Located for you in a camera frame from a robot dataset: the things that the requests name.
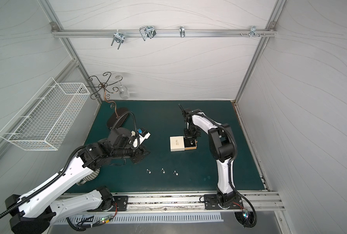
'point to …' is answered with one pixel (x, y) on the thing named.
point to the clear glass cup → (124, 92)
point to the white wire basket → (44, 122)
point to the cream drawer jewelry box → (179, 143)
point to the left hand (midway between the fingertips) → (147, 150)
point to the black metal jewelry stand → (95, 81)
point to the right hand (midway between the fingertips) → (191, 138)
